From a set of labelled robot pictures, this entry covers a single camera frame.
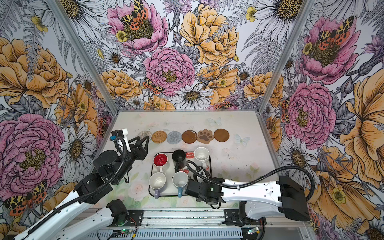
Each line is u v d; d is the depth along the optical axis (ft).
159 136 3.45
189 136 3.46
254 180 1.52
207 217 2.49
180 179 2.77
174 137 3.45
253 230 2.35
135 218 2.42
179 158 3.02
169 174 2.94
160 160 2.99
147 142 2.10
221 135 3.56
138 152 1.85
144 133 3.52
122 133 1.81
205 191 1.86
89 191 1.52
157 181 2.75
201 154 3.09
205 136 3.47
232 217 2.43
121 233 2.37
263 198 1.42
